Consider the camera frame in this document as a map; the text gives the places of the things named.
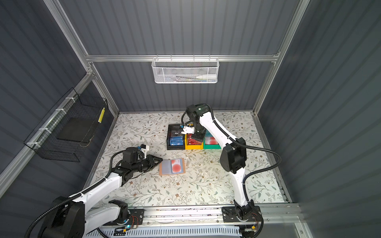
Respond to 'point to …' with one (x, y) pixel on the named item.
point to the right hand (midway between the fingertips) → (201, 137)
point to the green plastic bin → (210, 146)
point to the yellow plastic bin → (192, 147)
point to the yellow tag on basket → (101, 114)
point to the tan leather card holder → (165, 167)
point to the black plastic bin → (174, 130)
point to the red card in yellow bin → (193, 141)
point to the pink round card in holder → (176, 166)
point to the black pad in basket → (77, 129)
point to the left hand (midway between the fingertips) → (163, 161)
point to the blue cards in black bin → (176, 141)
